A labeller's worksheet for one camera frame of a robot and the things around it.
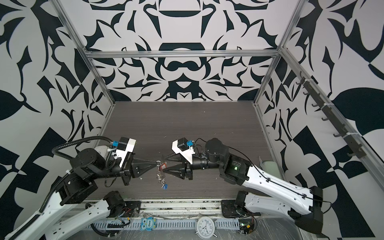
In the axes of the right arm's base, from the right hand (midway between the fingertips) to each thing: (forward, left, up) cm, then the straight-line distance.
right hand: (166, 165), depth 52 cm
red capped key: (0, +1, -1) cm, 1 cm away
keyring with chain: (-3, +2, -2) cm, 4 cm away
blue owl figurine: (-14, +12, -33) cm, 38 cm away
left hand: (0, +3, +3) cm, 4 cm away
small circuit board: (-15, -33, -37) cm, 52 cm away
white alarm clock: (-16, -14, -32) cm, 38 cm away
